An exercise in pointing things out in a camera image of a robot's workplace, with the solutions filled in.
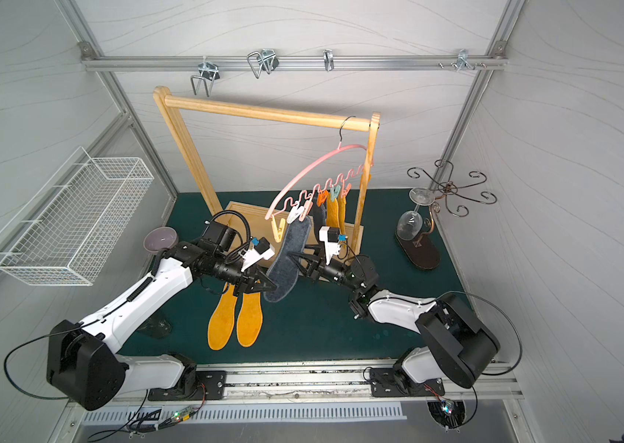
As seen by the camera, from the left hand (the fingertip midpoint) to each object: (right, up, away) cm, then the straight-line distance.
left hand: (273, 288), depth 71 cm
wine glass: (+40, +17, +12) cm, 45 cm away
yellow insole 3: (+17, +20, +8) cm, 27 cm away
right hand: (+5, +10, 0) cm, 12 cm away
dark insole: (+12, +20, +4) cm, 23 cm away
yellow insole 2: (-9, -13, +14) cm, 21 cm away
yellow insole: (-18, -14, +13) cm, 26 cm away
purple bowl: (-47, +11, +30) cm, 57 cm away
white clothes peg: (+6, +20, -3) cm, 21 cm away
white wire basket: (-52, +16, -2) cm, 54 cm away
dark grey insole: (+3, +4, -1) cm, 5 cm away
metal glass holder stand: (+50, +6, +28) cm, 58 cm away
